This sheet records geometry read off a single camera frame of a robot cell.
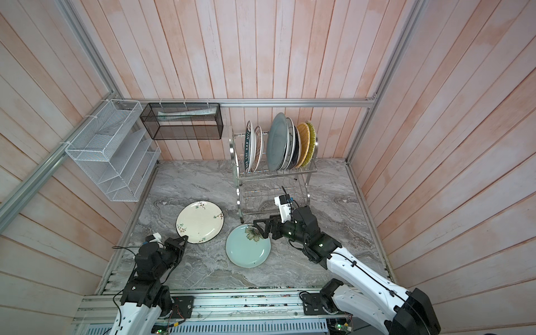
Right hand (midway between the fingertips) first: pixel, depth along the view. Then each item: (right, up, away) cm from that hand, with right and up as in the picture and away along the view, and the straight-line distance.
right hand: (262, 219), depth 75 cm
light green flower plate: (-7, -15, +14) cm, 22 cm away
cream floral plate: (-26, -3, +12) cm, 29 cm away
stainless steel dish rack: (-2, +8, +28) cm, 30 cm away
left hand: (-29, -9, +7) cm, 31 cm away
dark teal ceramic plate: (+6, +30, +8) cm, 31 cm away
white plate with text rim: (-5, +29, +8) cm, 30 cm away
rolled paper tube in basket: (-38, +43, +15) cm, 59 cm away
